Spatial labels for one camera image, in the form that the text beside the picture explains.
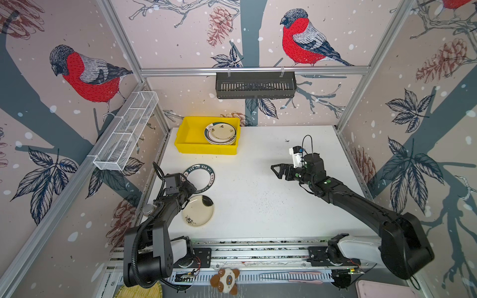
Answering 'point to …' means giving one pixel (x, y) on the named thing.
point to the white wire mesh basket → (115, 152)
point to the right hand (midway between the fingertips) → (277, 168)
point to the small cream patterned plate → (221, 132)
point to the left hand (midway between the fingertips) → (189, 186)
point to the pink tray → (371, 289)
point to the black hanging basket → (253, 85)
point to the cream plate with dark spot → (199, 212)
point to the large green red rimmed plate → (206, 134)
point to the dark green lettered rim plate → (201, 176)
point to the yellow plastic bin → (190, 138)
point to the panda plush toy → (225, 280)
